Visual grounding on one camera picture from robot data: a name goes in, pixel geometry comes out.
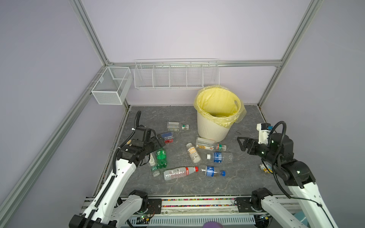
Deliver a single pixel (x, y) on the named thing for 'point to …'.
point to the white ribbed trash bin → (209, 130)
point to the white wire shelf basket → (176, 74)
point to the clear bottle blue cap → (211, 171)
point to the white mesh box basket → (112, 86)
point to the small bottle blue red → (168, 137)
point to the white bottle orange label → (193, 153)
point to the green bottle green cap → (161, 158)
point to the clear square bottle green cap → (209, 144)
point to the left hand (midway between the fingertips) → (158, 144)
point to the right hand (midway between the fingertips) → (244, 140)
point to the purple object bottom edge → (212, 224)
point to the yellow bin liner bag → (220, 105)
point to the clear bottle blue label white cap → (220, 157)
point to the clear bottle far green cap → (174, 126)
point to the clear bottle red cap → (178, 172)
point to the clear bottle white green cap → (155, 172)
